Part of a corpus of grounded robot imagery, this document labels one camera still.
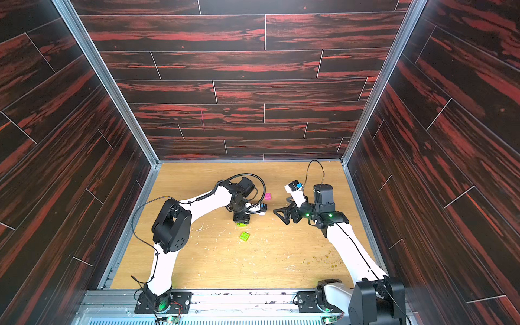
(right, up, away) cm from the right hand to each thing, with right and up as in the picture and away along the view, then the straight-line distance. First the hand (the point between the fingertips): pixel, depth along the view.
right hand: (287, 203), depth 82 cm
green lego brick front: (-18, -16, +6) cm, 25 cm away
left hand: (-17, -8, +12) cm, 22 cm away
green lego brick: (-21, -11, +11) cm, 26 cm away
